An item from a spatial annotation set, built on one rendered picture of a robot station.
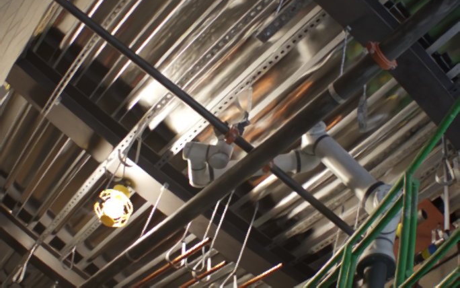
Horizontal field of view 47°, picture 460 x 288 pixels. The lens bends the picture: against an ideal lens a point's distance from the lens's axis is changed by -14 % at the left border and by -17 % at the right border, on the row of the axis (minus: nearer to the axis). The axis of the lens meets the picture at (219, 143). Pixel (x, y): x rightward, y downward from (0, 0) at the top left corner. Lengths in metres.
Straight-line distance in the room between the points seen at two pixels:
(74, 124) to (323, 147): 1.66
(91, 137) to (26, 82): 0.61
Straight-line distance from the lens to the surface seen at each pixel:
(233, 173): 2.75
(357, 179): 2.72
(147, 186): 3.91
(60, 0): 2.68
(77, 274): 5.50
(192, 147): 2.88
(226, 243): 4.07
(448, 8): 2.18
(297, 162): 3.01
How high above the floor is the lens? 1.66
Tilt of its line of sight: 49 degrees up
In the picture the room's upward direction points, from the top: 23 degrees clockwise
